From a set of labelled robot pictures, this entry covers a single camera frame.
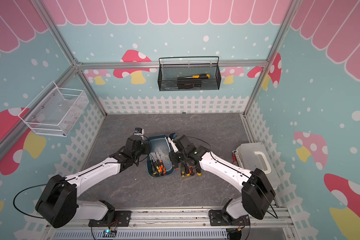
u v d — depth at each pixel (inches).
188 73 37.3
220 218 29.2
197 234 66.9
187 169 35.2
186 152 23.7
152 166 35.2
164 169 34.8
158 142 36.3
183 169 35.2
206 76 36.0
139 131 30.0
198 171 35.0
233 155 37.9
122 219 29.2
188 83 34.4
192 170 34.5
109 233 28.7
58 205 16.5
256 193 16.3
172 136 28.1
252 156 32.7
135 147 26.5
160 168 34.5
